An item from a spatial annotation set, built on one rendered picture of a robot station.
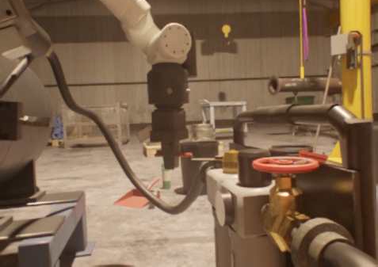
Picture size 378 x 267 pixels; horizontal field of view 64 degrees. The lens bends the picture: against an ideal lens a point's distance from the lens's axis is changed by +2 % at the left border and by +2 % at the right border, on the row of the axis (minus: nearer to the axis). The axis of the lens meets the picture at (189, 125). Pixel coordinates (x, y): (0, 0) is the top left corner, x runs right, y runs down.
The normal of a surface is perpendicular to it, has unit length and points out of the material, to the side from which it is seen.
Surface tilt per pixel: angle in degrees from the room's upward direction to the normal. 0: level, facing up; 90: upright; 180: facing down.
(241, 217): 90
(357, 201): 90
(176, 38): 90
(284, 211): 90
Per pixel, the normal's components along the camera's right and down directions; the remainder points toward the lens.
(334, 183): -0.98, 0.05
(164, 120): -0.31, 0.04
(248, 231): 0.18, 0.02
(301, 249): -0.07, -0.01
